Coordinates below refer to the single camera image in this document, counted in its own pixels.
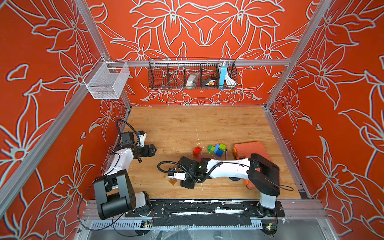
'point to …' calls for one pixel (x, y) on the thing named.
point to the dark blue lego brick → (217, 151)
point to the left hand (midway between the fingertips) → (147, 149)
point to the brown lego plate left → (172, 181)
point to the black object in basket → (210, 81)
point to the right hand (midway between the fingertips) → (178, 183)
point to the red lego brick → (196, 150)
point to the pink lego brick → (199, 159)
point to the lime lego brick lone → (222, 147)
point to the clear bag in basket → (191, 81)
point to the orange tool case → (243, 150)
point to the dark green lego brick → (209, 148)
